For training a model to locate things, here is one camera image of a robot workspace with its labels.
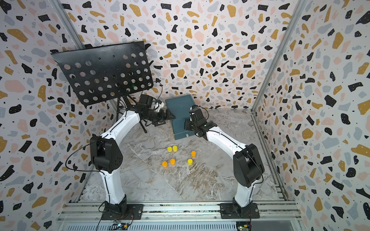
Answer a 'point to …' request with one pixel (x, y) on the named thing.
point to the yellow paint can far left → (169, 149)
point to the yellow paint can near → (190, 161)
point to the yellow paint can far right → (175, 148)
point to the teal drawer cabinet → (180, 106)
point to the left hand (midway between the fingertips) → (171, 118)
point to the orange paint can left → (165, 164)
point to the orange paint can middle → (172, 161)
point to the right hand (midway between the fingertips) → (186, 122)
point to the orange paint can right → (193, 154)
